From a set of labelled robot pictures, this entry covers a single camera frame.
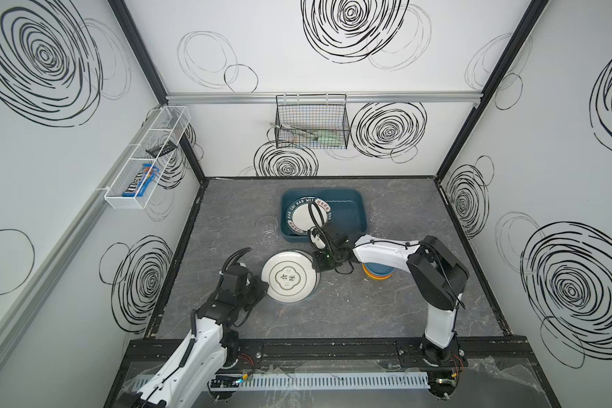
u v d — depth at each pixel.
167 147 0.81
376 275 0.83
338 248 0.70
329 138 0.87
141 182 0.67
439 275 0.49
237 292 0.65
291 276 0.88
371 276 0.84
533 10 0.72
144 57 0.80
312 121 0.89
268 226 0.99
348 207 1.06
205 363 0.57
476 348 0.76
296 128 0.88
